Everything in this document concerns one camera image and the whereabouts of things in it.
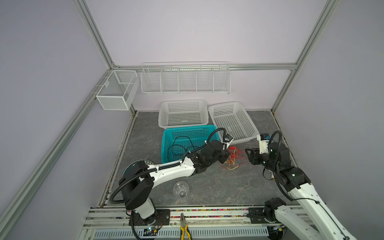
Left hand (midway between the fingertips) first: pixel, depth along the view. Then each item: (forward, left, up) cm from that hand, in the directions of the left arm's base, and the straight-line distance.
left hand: (228, 148), depth 78 cm
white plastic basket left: (+46, +28, -18) cm, 57 cm away
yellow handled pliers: (-31, +25, -17) cm, 44 cm away
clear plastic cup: (-14, +27, -19) cm, 35 cm away
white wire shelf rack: (+48, +21, +12) cm, 54 cm away
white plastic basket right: (+36, -13, -19) cm, 43 cm away
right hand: (-3, -11, +1) cm, 11 cm away
